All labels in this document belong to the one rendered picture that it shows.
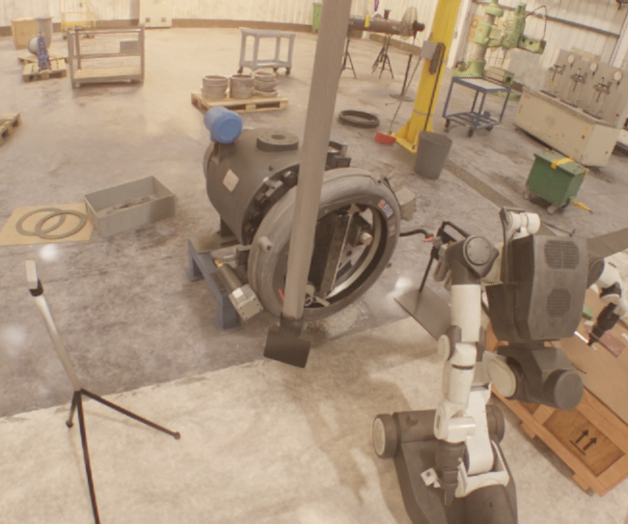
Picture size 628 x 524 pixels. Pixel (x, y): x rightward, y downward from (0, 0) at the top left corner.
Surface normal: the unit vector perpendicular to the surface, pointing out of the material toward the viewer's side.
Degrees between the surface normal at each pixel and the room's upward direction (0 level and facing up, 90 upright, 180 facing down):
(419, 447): 0
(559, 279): 62
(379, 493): 0
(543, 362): 2
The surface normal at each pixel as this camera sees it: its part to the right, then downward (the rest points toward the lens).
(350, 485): 0.15, -0.80
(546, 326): 0.10, 0.15
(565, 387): 0.18, -0.11
